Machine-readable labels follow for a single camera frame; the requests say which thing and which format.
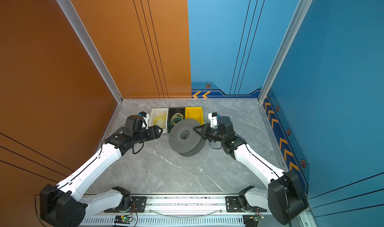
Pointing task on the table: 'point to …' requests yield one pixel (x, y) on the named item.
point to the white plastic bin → (154, 111)
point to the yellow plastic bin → (195, 113)
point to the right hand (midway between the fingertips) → (192, 129)
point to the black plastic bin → (172, 111)
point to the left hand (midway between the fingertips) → (158, 129)
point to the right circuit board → (256, 218)
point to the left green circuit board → (123, 219)
